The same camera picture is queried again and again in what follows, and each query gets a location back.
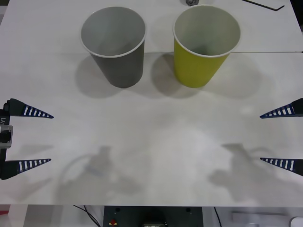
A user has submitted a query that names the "black hex key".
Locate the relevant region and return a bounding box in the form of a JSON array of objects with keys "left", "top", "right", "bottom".
[{"left": 241, "top": 0, "right": 285, "bottom": 11}]

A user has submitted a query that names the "black robot base box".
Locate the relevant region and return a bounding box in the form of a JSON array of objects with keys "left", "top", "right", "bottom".
[{"left": 103, "top": 206, "right": 203, "bottom": 227}]

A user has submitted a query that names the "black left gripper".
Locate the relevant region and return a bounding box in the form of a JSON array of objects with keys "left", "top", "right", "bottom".
[{"left": 0, "top": 98, "right": 54, "bottom": 180}]

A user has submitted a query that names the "yellow-green plastic waste bin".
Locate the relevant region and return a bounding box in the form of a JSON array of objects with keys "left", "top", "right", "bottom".
[{"left": 172, "top": 4, "right": 241, "bottom": 89}]

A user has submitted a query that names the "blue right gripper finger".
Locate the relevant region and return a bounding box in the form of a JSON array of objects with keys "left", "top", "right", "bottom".
[
  {"left": 259, "top": 157, "right": 303, "bottom": 177},
  {"left": 259, "top": 98, "right": 303, "bottom": 119}
]

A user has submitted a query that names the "thin black cable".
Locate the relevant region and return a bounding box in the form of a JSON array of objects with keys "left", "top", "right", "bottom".
[
  {"left": 214, "top": 206, "right": 223, "bottom": 227},
  {"left": 72, "top": 205, "right": 100, "bottom": 227}
]

